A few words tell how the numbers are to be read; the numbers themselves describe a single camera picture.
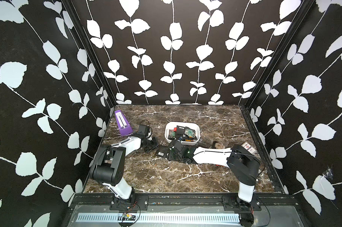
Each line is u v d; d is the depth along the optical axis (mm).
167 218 701
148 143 815
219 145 955
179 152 676
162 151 927
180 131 1020
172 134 996
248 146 951
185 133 980
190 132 1003
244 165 482
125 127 985
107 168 458
